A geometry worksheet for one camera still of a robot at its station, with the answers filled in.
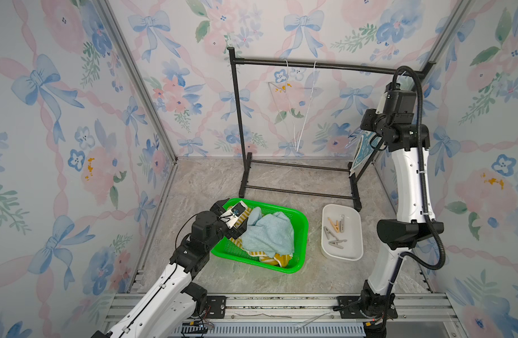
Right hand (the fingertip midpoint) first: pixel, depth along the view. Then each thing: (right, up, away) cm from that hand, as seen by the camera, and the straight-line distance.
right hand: (373, 113), depth 73 cm
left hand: (-48, -33, +4) cm, 59 cm away
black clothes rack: (-18, -23, +40) cm, 49 cm away
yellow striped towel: (-31, -54, +7) cm, 63 cm away
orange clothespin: (-6, -44, +19) cm, 48 cm away
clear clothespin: (-10, -46, +19) cm, 51 cm away
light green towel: (-35, -44, +7) cm, 57 cm away
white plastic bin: (0, -52, +15) cm, 55 cm away
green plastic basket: (-23, -42, +13) cm, 50 cm away
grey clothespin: (-3, -43, +19) cm, 47 cm away
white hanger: (-17, +11, +25) cm, 32 cm away
